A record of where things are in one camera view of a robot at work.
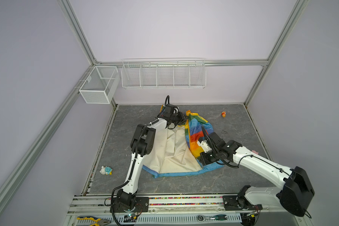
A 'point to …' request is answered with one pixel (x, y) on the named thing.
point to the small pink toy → (255, 152)
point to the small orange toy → (223, 114)
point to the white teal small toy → (106, 170)
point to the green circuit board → (130, 218)
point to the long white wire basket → (164, 73)
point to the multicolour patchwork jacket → (174, 149)
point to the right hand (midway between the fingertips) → (200, 161)
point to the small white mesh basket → (100, 85)
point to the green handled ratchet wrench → (218, 217)
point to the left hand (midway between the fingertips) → (190, 118)
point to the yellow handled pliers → (100, 221)
